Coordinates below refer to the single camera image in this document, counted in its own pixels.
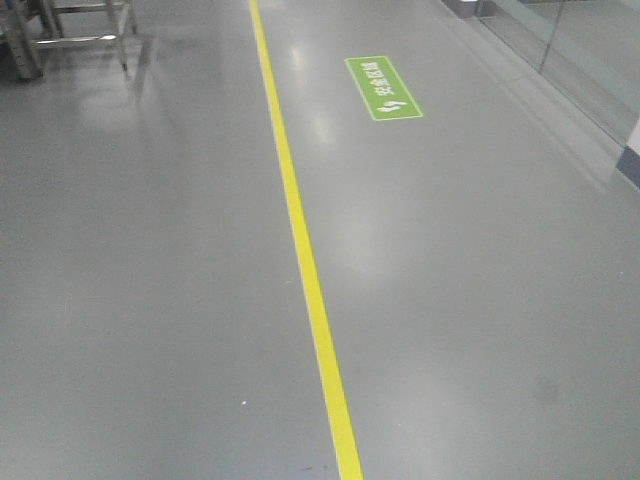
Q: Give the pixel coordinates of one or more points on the bare steel table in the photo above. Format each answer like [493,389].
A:
[24,50]

